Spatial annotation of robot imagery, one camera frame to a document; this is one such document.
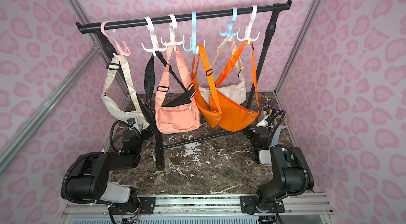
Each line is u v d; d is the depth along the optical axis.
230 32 0.60
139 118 0.71
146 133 0.84
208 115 0.73
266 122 0.79
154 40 0.53
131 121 0.78
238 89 0.83
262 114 0.93
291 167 0.51
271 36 0.60
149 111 0.70
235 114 0.87
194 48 0.56
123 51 0.52
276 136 0.99
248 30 0.57
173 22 0.47
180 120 0.80
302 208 0.73
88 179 0.44
